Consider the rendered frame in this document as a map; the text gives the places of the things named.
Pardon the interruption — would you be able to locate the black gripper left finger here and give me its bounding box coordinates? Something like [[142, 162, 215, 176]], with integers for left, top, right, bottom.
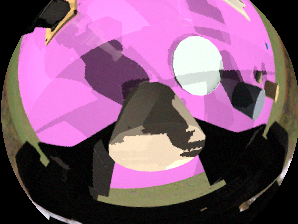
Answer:
[[37, 121, 116, 197]]

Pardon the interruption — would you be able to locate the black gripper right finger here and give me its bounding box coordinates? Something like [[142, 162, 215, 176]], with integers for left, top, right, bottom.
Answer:
[[194, 117, 266, 186]]

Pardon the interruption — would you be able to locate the tan cylinder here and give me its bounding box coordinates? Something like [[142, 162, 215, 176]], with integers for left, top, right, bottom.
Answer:
[[263, 79, 279, 101]]

